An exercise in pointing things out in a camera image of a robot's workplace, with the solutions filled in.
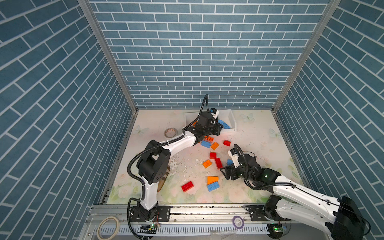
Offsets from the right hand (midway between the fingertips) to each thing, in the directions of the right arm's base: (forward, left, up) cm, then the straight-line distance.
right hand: (226, 168), depth 80 cm
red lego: (-8, +21, -9) cm, 24 cm away
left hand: (+22, +1, +9) cm, 24 cm away
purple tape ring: (-21, -5, -9) cm, 23 cm away
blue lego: (+37, -1, -7) cm, 38 cm away
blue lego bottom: (-7, +6, -8) cm, 12 cm away
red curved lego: (+23, -3, -9) cm, 25 cm away
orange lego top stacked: (+22, +9, -5) cm, 24 cm away
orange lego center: (+5, +10, -7) cm, 14 cm away
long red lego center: (+6, +3, -8) cm, 11 cm away
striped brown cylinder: (-9, +35, -6) cm, 37 cm away
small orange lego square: (+19, +6, -8) cm, 21 cm away
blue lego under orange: (+19, +12, -7) cm, 24 cm away
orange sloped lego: (-3, +7, -8) cm, 12 cm away
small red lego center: (+12, +7, -8) cm, 16 cm away
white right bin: (+45, -3, -6) cm, 46 cm away
